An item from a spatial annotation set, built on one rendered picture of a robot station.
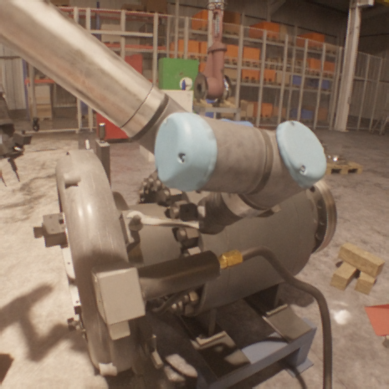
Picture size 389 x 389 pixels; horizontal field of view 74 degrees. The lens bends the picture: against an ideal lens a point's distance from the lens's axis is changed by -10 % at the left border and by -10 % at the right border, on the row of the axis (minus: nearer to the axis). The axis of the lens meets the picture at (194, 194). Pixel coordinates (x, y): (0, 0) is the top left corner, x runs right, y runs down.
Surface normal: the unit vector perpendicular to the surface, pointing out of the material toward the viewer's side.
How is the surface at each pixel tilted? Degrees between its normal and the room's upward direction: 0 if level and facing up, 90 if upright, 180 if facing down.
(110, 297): 67
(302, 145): 51
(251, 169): 92
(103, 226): 46
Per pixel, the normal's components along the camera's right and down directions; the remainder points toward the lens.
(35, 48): -0.02, 0.71
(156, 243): 0.47, -0.30
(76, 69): 0.18, 0.53
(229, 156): 0.38, 0.16
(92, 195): 0.29, -0.58
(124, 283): 0.46, -0.06
